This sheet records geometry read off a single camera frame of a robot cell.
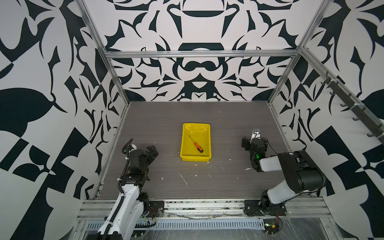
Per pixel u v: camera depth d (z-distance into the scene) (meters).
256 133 0.81
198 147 0.94
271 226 0.71
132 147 0.76
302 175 0.46
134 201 0.56
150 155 0.77
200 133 1.02
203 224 0.71
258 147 0.72
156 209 0.74
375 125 0.56
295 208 0.76
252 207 0.74
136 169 0.63
